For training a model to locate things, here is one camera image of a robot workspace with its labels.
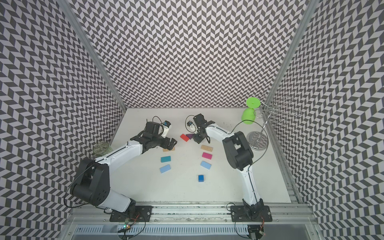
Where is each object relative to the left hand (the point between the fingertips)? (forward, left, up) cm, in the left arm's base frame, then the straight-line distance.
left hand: (169, 140), depth 90 cm
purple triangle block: (+8, -12, -7) cm, 16 cm away
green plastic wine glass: (+7, -46, +15) cm, 49 cm away
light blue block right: (-11, -21, -11) cm, 26 cm away
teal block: (-9, +3, -8) cm, 12 cm away
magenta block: (-5, -23, -10) cm, 26 cm away
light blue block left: (-14, +2, -9) cm, 17 cm away
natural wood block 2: (-1, -23, -8) cm, 25 cm away
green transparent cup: (-5, +40, -1) cm, 40 cm away
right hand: (+7, -18, -9) cm, 21 cm away
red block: (+8, -8, -9) cm, 15 cm away
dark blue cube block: (-20, -19, -9) cm, 29 cm away
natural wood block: (-9, 0, +4) cm, 10 cm away
